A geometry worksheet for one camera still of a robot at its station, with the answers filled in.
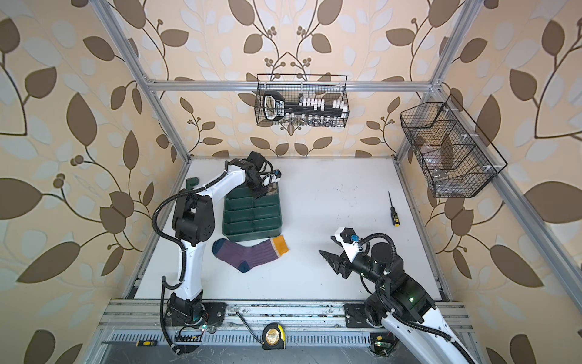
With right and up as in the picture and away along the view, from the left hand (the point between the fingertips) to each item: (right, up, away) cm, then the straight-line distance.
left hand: (264, 188), depth 99 cm
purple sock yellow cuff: (-5, -26, -13) cm, 30 cm away
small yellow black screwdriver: (-32, -47, -30) cm, 64 cm away
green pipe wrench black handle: (-37, +3, +9) cm, 38 cm away
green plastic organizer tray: (-7, -13, -1) cm, 15 cm away
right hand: (+25, -17, -31) cm, 43 cm away
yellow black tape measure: (+8, -44, -31) cm, 55 cm away
